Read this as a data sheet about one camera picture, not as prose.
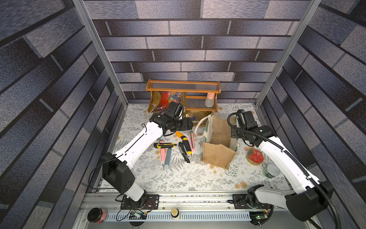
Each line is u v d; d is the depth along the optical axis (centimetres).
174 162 88
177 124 66
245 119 57
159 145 92
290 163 44
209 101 96
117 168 41
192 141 97
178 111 61
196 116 106
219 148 74
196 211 74
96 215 64
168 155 91
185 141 97
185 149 93
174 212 59
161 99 95
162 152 92
